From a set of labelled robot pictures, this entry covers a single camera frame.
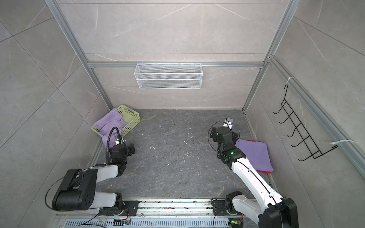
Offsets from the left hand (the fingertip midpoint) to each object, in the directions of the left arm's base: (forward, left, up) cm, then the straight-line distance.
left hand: (122, 142), depth 91 cm
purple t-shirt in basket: (+22, +15, -3) cm, 27 cm away
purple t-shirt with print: (-11, -87, -1) cm, 87 cm away
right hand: (-2, -63, +15) cm, 65 cm away
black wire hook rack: (-25, -95, +27) cm, 101 cm away
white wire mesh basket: (+40, -31, +22) cm, 56 cm away
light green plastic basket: (+29, +2, -6) cm, 29 cm away
